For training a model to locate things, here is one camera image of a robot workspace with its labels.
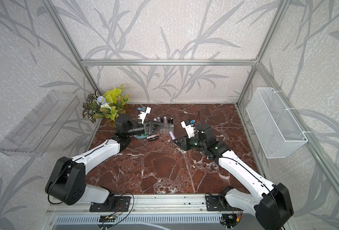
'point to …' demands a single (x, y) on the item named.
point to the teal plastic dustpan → (141, 137)
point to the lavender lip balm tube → (159, 119)
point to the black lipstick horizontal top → (152, 138)
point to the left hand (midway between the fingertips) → (162, 127)
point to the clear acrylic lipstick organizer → (169, 124)
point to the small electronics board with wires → (109, 218)
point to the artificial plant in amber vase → (111, 104)
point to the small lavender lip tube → (173, 137)
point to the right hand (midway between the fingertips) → (175, 140)
